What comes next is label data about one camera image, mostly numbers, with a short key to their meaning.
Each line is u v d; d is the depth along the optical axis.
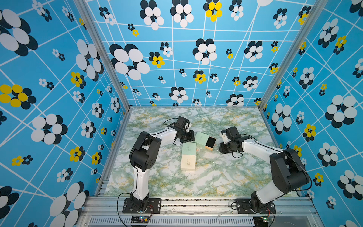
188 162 0.87
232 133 0.75
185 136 0.85
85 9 0.70
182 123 0.80
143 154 0.53
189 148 0.92
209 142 0.96
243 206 0.72
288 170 0.45
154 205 0.74
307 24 0.74
